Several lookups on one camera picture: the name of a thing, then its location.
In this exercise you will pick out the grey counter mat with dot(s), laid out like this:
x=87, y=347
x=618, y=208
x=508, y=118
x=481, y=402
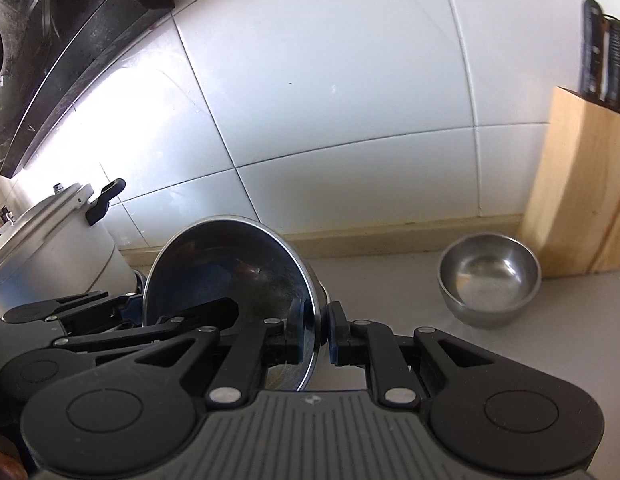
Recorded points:
x=399, y=290

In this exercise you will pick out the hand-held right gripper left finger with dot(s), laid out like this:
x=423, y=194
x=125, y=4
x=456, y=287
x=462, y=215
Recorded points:
x=297, y=322

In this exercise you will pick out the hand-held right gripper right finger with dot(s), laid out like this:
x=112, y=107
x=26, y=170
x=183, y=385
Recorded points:
x=335, y=332

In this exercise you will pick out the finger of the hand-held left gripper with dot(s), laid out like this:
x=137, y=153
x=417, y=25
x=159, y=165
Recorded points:
x=140, y=335
x=90, y=310

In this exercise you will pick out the large stainless steel bowl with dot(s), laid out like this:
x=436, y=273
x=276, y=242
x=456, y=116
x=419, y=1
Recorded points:
x=215, y=270

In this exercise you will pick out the wooden knife block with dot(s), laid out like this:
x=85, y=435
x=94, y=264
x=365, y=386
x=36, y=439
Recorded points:
x=579, y=195

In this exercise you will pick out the black range hood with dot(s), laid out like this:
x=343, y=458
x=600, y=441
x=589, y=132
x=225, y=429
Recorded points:
x=90, y=35

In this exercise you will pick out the silver pressure cooker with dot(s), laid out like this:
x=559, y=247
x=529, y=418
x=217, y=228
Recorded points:
x=55, y=260

